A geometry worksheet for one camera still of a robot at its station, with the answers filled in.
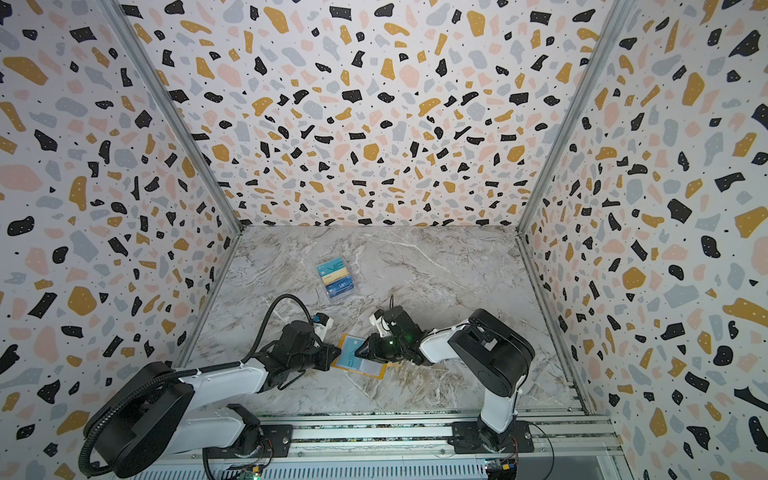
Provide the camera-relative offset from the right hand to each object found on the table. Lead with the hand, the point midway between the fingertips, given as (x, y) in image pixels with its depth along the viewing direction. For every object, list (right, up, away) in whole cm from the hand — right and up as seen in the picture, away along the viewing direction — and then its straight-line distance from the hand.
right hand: (355, 352), depth 84 cm
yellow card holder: (+4, -5, +1) cm, 6 cm away
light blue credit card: (-3, -2, +2) cm, 4 cm away
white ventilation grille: (-8, -23, -14) cm, 28 cm away
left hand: (-3, 0, +2) cm, 4 cm away
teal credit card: (-11, +23, +18) cm, 32 cm away
